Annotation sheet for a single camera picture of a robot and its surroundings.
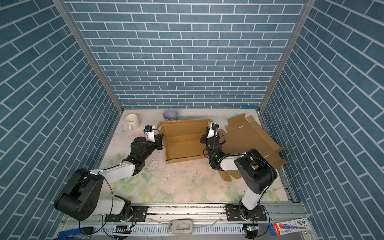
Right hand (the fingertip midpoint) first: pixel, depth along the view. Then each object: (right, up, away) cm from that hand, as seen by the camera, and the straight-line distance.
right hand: (205, 126), depth 89 cm
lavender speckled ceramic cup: (-25, +9, +23) cm, 35 cm away
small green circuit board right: (+23, -50, -16) cm, 57 cm away
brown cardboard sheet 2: (+43, -15, +11) cm, 47 cm away
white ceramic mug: (-49, +3, +11) cm, 50 cm away
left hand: (-24, -4, -2) cm, 25 cm away
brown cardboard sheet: (+27, -7, +18) cm, 34 cm away
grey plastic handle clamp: (-12, -46, -21) cm, 52 cm away
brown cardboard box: (-15, -9, +12) cm, 21 cm away
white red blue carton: (+39, -46, -20) cm, 64 cm away
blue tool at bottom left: (-65, -48, -23) cm, 84 cm away
